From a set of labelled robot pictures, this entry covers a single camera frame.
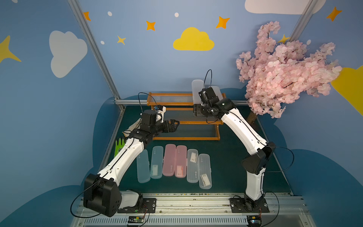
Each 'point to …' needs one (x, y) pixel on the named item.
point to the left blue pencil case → (142, 167)
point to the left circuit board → (136, 220)
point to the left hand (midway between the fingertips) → (173, 120)
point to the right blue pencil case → (157, 162)
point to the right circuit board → (254, 221)
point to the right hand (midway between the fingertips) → (200, 109)
